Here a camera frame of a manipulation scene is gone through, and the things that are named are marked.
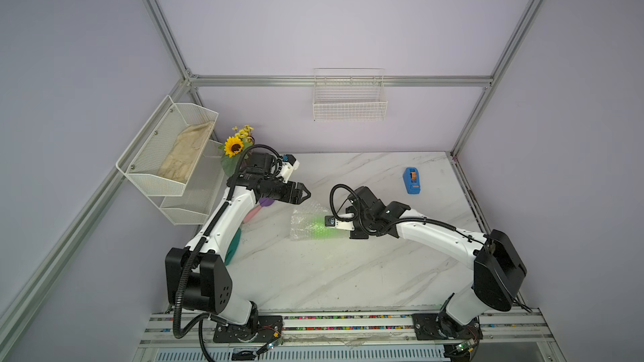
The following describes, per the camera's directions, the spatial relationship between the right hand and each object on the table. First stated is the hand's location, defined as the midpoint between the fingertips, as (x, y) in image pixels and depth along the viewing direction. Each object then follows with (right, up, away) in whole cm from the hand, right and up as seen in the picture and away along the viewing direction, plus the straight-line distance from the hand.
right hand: (349, 221), depth 86 cm
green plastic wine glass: (-10, -2, -4) cm, 11 cm away
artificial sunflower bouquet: (-42, +27, +4) cm, 50 cm away
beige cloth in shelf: (-54, +22, -8) cm, 59 cm away
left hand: (-17, +9, -4) cm, 19 cm away
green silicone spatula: (-42, -10, +5) cm, 44 cm away
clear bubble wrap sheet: (-14, 0, -4) cm, 14 cm away
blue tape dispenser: (+29, +15, +21) cm, 39 cm away
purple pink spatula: (-35, +5, +17) cm, 39 cm away
